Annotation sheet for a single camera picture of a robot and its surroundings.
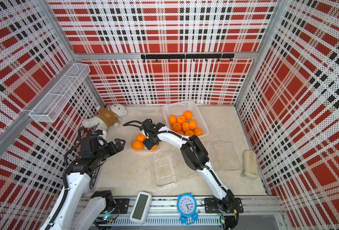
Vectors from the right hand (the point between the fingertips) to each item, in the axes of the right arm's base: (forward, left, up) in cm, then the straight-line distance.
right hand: (153, 142), depth 94 cm
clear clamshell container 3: (-7, -47, -6) cm, 48 cm away
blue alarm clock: (-37, -21, -1) cm, 42 cm away
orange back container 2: (-3, +10, +1) cm, 10 cm away
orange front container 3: (+13, -22, 0) cm, 25 cm away
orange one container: (+11, -16, +2) cm, 20 cm away
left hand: (-9, +15, +13) cm, 22 cm away
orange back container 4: (+23, -24, +1) cm, 33 cm away
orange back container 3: (-6, -2, +4) cm, 7 cm away
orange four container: (+8, -30, +1) cm, 31 cm away
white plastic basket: (+28, -16, +1) cm, 33 cm away
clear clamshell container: (-4, +5, -2) cm, 7 cm away
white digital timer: (-38, +2, +2) cm, 38 cm away
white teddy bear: (+19, +37, +4) cm, 41 cm away
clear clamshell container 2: (-17, -9, -5) cm, 19 cm away
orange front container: (+18, -12, +2) cm, 22 cm away
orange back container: (+3, +9, +1) cm, 9 cm away
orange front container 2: (+20, -19, 0) cm, 27 cm away
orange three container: (+6, -24, +1) cm, 25 cm away
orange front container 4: (+14, -27, +1) cm, 31 cm away
